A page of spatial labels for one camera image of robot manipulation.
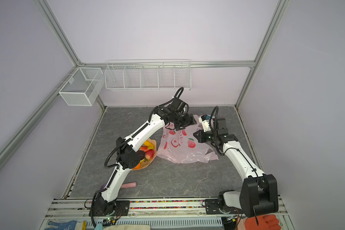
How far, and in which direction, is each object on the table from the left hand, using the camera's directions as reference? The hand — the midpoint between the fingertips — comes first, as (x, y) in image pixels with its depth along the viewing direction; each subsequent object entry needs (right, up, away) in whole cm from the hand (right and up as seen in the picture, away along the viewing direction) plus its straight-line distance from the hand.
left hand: (194, 125), depth 83 cm
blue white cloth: (-62, -47, -15) cm, 79 cm away
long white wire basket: (-32, +37, +24) cm, 55 cm away
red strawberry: (-27, -17, +3) cm, 32 cm away
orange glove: (+33, -46, -15) cm, 58 cm away
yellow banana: (-27, -13, +6) cm, 30 cm away
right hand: (0, -4, +1) cm, 5 cm away
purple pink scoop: (-34, -27, -18) cm, 47 cm away
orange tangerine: (-27, -17, -21) cm, 38 cm away
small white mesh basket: (-80, +26, +21) cm, 87 cm away
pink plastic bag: (-7, -13, +5) cm, 16 cm away
